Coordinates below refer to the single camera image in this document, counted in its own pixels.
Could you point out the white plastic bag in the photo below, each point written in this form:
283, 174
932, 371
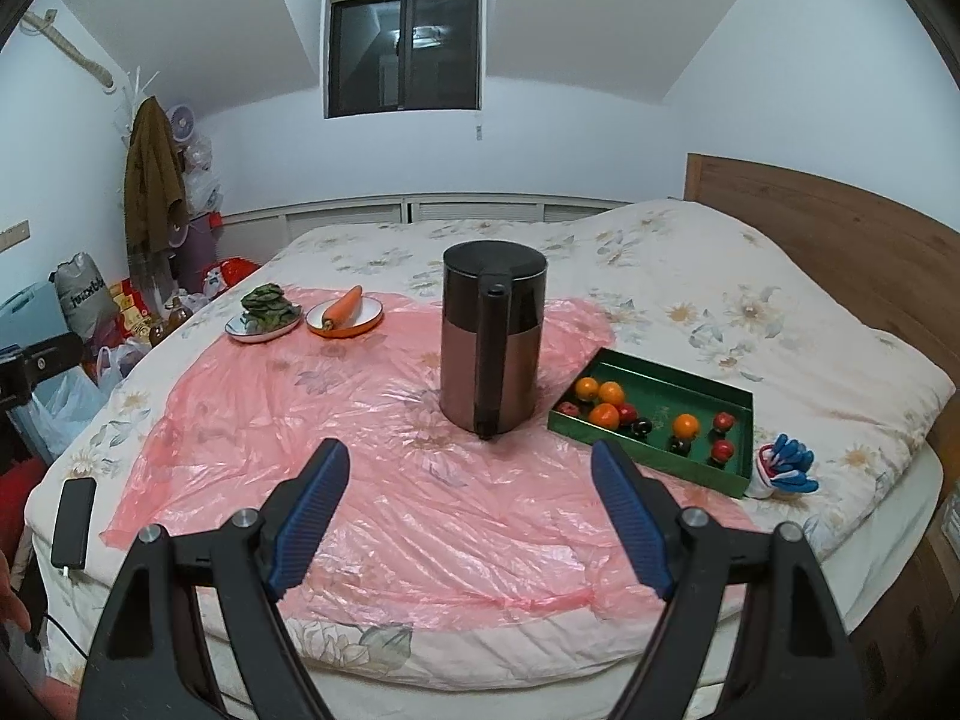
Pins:
120, 360

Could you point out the grey bag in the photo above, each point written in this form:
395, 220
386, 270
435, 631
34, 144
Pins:
82, 296

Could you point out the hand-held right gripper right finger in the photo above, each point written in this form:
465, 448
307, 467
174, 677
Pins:
630, 525

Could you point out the pile of clear plastic bags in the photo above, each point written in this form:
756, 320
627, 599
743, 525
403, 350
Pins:
204, 176

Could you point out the black phone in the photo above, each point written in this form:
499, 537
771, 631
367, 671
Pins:
73, 521

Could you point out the purple bin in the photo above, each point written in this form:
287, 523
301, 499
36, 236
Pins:
196, 255

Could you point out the red bag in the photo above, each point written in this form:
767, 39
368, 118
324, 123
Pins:
236, 274

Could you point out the white louvered wall panel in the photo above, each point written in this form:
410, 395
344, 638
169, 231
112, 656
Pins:
465, 210

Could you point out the green tray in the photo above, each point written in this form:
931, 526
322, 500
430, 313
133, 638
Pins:
667, 397

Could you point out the orange rimmed plate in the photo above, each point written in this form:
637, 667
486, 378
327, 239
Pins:
364, 315

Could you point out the white plate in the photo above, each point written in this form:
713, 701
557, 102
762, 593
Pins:
247, 334

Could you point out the brown coat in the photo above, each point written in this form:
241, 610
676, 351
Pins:
154, 180

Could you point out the carrot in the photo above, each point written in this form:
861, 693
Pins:
343, 307

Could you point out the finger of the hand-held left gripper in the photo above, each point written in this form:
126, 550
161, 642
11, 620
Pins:
56, 358

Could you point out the dark plum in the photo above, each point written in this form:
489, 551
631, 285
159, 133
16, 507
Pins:
641, 429
680, 446

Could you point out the small white fan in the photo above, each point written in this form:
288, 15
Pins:
181, 124

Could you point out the pink plastic sheet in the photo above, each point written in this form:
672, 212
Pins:
420, 480

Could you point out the blue red work glove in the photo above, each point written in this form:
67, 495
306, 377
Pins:
784, 465

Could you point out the dark window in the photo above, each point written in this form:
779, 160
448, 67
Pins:
405, 45

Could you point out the pile of green leaves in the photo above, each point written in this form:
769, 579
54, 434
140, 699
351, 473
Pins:
268, 304

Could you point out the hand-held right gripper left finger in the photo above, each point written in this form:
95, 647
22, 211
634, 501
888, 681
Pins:
307, 525

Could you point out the brown bottle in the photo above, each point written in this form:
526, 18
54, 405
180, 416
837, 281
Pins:
159, 331
178, 313

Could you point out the red cloth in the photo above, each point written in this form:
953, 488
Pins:
22, 499

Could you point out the wall switch panel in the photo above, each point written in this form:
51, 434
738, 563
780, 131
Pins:
13, 234

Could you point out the small orange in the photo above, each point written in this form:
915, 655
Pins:
612, 393
685, 426
586, 388
603, 415

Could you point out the black and copper kettle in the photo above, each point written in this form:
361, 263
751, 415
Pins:
491, 330

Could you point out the wrapped air conditioner pipe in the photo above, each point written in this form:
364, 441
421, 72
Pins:
75, 52

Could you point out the light blue suitcase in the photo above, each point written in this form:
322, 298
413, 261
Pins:
30, 315

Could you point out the pale blue plastic bag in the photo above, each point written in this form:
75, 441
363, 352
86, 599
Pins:
60, 412

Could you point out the yellow red box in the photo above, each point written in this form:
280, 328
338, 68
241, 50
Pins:
133, 307

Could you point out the person's left hand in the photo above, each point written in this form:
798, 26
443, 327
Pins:
11, 592

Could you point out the white coat rack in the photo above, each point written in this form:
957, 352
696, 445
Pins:
139, 86

